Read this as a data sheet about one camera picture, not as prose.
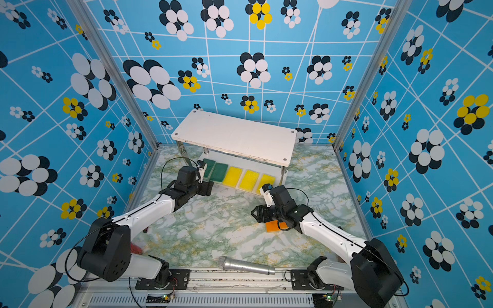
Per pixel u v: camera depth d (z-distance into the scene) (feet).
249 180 3.08
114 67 2.79
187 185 2.23
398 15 2.27
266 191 2.47
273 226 2.84
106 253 1.40
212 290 2.37
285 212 2.06
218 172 3.19
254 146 2.41
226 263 2.43
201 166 2.58
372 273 1.32
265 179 3.16
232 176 3.18
